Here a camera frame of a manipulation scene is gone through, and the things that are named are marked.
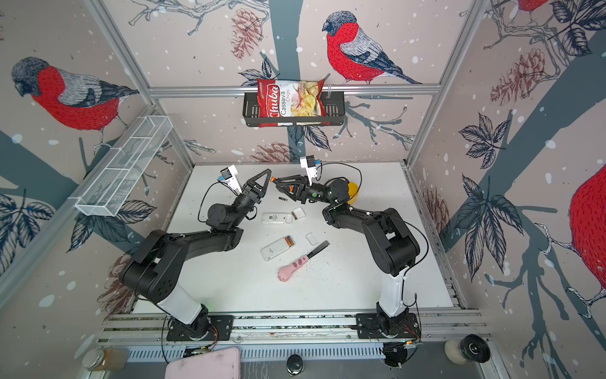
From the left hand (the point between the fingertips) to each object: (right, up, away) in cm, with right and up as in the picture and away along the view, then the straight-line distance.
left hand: (269, 174), depth 70 cm
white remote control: (-2, -18, +28) cm, 34 cm away
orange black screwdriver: (+1, -2, +3) cm, 4 cm away
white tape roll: (+54, -47, -9) cm, 72 cm away
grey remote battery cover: (+13, -26, +25) cm, 39 cm away
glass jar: (-43, -50, -7) cm, 66 cm away
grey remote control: (0, -28, +21) cm, 35 cm away
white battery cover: (+8, -16, +32) cm, 36 cm away
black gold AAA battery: (+1, -11, +37) cm, 39 cm away
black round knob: (+8, -50, -10) cm, 52 cm away
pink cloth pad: (-14, -55, -4) cm, 56 cm away
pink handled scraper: (+4, -35, +14) cm, 38 cm away
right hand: (+1, -6, +4) cm, 7 cm away
